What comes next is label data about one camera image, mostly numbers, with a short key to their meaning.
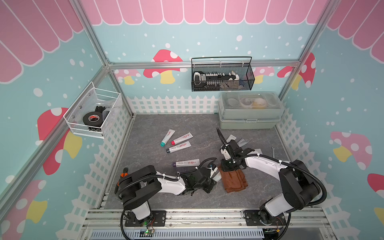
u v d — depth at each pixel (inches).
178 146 39.2
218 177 33.6
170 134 42.4
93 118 28.0
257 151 25.2
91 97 29.7
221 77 35.1
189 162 36.2
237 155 26.2
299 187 17.5
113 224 28.6
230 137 41.6
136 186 18.5
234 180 33.3
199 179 26.5
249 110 42.0
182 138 41.2
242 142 40.4
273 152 39.0
